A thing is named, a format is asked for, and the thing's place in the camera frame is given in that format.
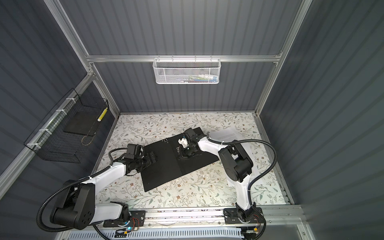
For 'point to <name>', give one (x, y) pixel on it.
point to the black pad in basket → (84, 122)
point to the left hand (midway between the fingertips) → (152, 160)
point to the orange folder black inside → (167, 166)
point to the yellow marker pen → (102, 114)
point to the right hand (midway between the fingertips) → (180, 159)
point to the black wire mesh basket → (69, 132)
